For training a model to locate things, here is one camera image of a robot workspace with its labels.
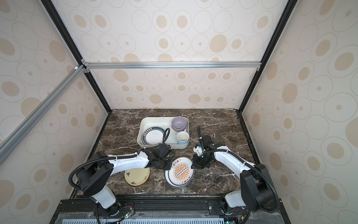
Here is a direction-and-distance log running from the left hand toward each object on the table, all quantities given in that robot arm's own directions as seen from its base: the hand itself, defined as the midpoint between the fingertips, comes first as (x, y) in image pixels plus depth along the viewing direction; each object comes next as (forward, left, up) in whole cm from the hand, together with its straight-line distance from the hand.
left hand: (175, 165), depth 86 cm
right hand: (-2, -11, +3) cm, 11 cm away
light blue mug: (+19, -5, +2) cm, 20 cm away
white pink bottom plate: (-5, -4, 0) cm, 7 cm away
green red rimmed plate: (+23, +17, -3) cm, 29 cm away
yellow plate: (-7, +23, -3) cm, 24 cm away
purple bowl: (+32, -2, 0) cm, 32 cm away
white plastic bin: (+35, +11, -2) cm, 37 cm away
